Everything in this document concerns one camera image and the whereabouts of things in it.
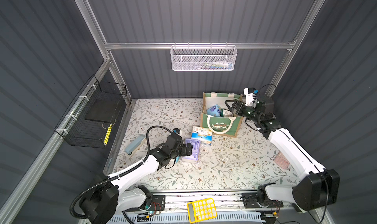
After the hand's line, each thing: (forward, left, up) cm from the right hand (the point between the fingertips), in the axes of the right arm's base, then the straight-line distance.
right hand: (233, 103), depth 76 cm
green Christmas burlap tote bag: (-4, 0, -15) cm, 16 cm away
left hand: (-16, +23, -21) cm, 35 cm away
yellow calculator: (-44, +16, -30) cm, 55 cm away
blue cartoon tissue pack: (+10, +7, -18) cm, 22 cm away
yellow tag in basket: (-18, +61, -3) cm, 64 cm away
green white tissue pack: (+9, 0, -19) cm, 21 cm away
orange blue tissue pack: (-4, +14, -25) cm, 29 cm away
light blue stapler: (-11, +57, -25) cm, 63 cm away
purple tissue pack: (-18, +20, -26) cm, 37 cm away
